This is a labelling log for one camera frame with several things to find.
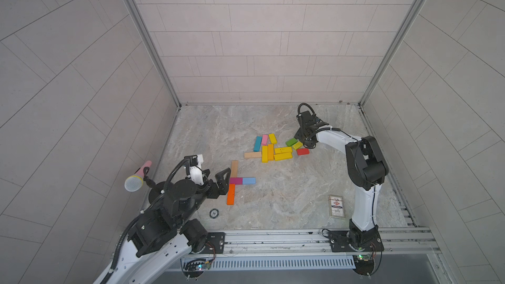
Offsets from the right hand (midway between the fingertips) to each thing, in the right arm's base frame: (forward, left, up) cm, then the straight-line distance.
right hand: (299, 136), depth 102 cm
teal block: (-3, +22, 0) cm, 22 cm away
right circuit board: (-55, -14, -4) cm, 56 cm away
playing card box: (-35, -9, -1) cm, 37 cm away
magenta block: (-22, +32, -1) cm, 39 cm away
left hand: (-28, +33, +22) cm, 48 cm away
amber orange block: (-9, +16, +1) cm, 18 cm away
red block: (-9, -1, -1) cm, 9 cm away
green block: (-4, +5, +1) cm, 6 cm away
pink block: (-2, +18, +1) cm, 18 cm away
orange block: (-28, +34, 0) cm, 44 cm away
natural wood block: (-17, +33, +1) cm, 37 cm away
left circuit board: (-53, +45, +1) cm, 69 cm away
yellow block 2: (-8, +9, 0) cm, 12 cm away
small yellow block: (-2, +14, +1) cm, 14 cm away
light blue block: (-23, +27, 0) cm, 35 cm away
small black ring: (-35, +41, -1) cm, 54 cm away
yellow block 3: (-11, +10, 0) cm, 15 cm away
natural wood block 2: (-10, +24, +1) cm, 26 cm away
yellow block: (-6, +2, 0) cm, 6 cm away
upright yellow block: (-10, +19, +1) cm, 21 cm away
